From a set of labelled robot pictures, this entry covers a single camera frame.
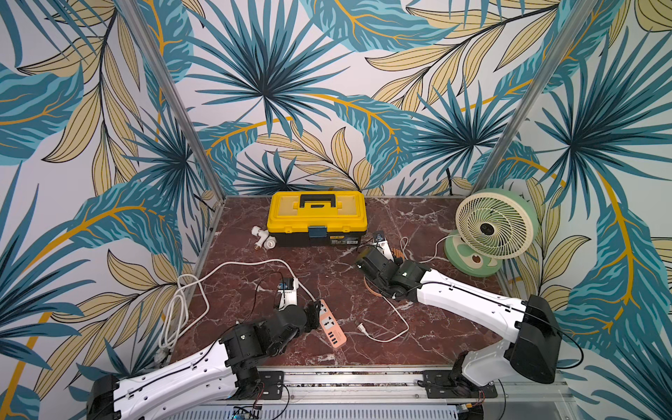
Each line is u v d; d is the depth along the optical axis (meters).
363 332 0.82
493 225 0.81
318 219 0.90
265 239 1.03
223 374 0.49
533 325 0.42
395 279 0.56
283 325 0.54
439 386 0.73
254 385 0.65
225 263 0.97
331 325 0.82
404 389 0.74
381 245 0.70
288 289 0.65
